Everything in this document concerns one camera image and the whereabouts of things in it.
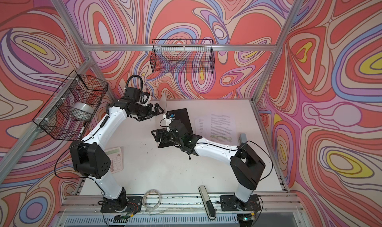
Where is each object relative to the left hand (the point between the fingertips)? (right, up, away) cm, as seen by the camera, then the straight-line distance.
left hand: (159, 112), depth 85 cm
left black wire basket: (-41, -1, -13) cm, 43 cm away
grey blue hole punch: (+51, -17, +8) cm, 54 cm away
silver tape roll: (-35, +2, -10) cm, 37 cm away
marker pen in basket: (-36, -9, -12) cm, 39 cm away
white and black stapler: (+27, -46, -13) cm, 55 cm away
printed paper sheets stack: (+39, -10, +20) cm, 44 cm away
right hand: (+1, -12, -5) cm, 13 cm away
